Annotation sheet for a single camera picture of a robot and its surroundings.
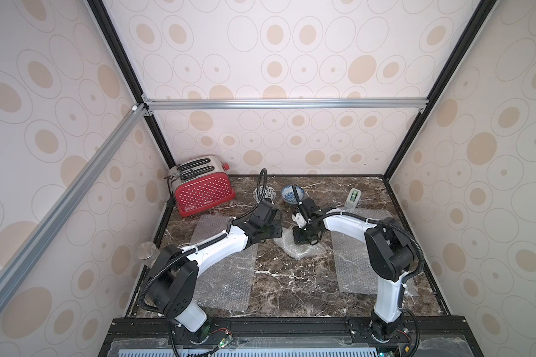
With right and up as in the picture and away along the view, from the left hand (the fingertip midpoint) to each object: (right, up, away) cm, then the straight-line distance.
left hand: (287, 227), depth 85 cm
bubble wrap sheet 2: (+4, -9, 0) cm, 10 cm away
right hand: (+7, -6, +10) cm, 14 cm away
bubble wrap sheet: (-23, -21, -1) cm, 31 cm away
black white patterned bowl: (-8, +14, +24) cm, 29 cm away
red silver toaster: (-36, +18, +9) cm, 41 cm away
